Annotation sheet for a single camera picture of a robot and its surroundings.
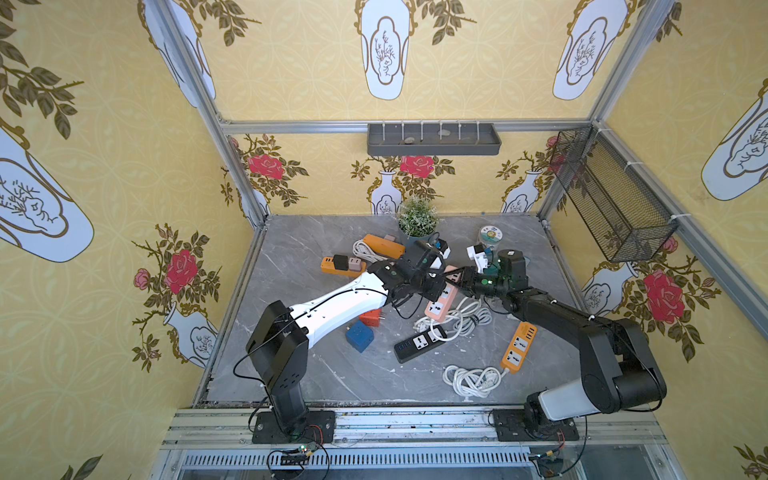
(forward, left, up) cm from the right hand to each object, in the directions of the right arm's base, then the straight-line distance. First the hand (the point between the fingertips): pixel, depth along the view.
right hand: (439, 281), depth 85 cm
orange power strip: (+20, +17, -10) cm, 28 cm away
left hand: (-3, 0, +3) cm, 4 cm away
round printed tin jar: (+25, -21, -7) cm, 33 cm away
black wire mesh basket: (+9, -45, +17) cm, 49 cm away
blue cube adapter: (-14, +22, -8) cm, 27 cm away
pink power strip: (-8, -1, -1) cm, 8 cm away
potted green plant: (+22, +6, +1) cm, 23 cm away
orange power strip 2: (-13, -23, -12) cm, 29 cm away
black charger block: (+12, +31, -9) cm, 34 cm away
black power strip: (-13, +5, -12) cm, 18 cm away
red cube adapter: (-7, +19, -9) cm, 22 cm away
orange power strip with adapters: (+12, +36, -12) cm, 40 cm away
